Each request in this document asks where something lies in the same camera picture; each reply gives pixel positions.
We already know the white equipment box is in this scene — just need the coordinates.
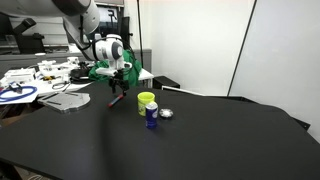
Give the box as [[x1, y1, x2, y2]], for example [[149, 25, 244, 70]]
[[3, 67, 37, 85]]

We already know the black clip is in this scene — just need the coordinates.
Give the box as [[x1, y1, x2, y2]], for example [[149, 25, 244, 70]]
[[9, 81, 24, 95]]

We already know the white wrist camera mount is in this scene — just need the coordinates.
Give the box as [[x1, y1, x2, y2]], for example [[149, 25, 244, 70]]
[[95, 61, 134, 77]]

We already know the white paper sheet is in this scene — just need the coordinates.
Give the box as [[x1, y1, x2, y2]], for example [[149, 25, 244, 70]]
[[0, 87, 40, 106]]

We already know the small round silver lid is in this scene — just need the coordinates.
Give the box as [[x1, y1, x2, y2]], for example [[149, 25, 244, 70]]
[[158, 108, 174, 120]]

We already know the red and blue marker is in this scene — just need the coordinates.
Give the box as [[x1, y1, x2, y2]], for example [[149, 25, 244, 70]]
[[107, 93, 125, 108]]

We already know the black cable bundle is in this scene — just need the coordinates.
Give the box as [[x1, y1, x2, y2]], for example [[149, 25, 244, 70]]
[[69, 61, 96, 85]]

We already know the grey metal base plate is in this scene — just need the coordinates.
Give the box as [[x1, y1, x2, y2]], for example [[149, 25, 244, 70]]
[[37, 91, 92, 115]]

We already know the green cloth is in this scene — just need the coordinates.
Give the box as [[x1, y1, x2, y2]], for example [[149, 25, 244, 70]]
[[88, 49, 143, 87]]

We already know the black upright panel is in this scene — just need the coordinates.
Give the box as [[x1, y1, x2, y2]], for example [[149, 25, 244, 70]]
[[119, 16, 134, 51]]

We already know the white plastic device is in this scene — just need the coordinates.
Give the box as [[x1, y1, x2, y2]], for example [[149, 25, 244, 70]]
[[37, 56, 80, 77]]

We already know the slanted black pole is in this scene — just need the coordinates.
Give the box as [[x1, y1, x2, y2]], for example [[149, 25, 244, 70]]
[[227, 0, 258, 97]]

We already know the blue drink can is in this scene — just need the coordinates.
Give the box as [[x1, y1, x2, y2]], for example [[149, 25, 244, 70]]
[[145, 101, 159, 130]]

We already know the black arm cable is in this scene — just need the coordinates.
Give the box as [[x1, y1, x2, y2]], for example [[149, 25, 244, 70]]
[[78, 13, 138, 73]]

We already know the yellow-green mug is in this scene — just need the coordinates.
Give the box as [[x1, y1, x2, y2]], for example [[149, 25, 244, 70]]
[[137, 91, 156, 117]]

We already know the white desk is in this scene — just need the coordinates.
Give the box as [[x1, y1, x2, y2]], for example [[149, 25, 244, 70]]
[[0, 68, 155, 106]]

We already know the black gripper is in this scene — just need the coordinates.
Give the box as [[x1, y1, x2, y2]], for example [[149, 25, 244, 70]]
[[109, 69, 130, 98]]

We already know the dark monitor screen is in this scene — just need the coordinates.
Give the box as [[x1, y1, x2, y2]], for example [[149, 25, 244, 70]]
[[95, 1, 125, 38]]

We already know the grey partition counter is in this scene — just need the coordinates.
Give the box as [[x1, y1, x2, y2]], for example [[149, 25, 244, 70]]
[[0, 48, 153, 78]]

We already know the black box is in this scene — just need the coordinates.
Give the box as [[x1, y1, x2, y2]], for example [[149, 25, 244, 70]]
[[152, 75, 181, 91]]

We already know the blue cable loop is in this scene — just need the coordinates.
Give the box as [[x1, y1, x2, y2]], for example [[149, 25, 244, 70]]
[[0, 85, 38, 103]]

